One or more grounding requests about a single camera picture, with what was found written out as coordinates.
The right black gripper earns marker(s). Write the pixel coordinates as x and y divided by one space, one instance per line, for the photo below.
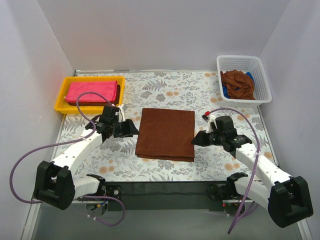
206 137

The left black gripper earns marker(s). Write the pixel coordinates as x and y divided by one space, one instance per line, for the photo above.
125 128

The brown towel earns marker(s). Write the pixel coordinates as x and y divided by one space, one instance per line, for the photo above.
166 134
115 102
237 86

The pink towel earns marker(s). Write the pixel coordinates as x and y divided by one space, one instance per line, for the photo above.
107 89

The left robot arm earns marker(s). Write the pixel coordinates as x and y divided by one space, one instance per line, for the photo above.
55 183

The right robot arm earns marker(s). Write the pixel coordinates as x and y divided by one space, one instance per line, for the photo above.
286 198

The blue towel in basket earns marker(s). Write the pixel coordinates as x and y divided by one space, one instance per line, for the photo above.
226 90

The yellow plastic tray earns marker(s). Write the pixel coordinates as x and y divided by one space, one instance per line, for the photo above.
63 107

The white plastic basket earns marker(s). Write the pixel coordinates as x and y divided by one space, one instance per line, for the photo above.
246 64

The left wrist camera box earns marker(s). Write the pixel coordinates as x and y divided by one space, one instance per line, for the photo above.
121 113

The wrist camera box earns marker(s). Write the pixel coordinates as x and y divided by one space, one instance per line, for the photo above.
121 113
210 120

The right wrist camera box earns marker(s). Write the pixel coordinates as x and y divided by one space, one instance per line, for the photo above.
210 120

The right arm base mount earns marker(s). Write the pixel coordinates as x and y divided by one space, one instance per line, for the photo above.
222 192

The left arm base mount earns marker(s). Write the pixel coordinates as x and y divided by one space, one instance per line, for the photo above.
106 190

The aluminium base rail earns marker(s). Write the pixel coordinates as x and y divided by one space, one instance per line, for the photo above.
157 211

